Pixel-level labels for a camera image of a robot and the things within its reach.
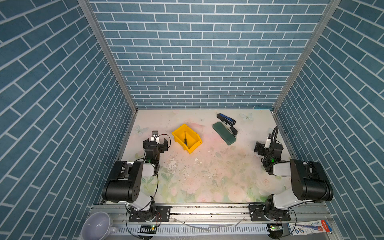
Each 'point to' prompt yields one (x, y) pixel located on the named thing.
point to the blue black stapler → (229, 123)
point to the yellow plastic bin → (187, 138)
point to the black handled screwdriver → (185, 140)
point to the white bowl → (97, 226)
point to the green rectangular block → (224, 133)
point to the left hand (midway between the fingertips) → (157, 138)
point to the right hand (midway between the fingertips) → (264, 141)
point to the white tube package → (303, 228)
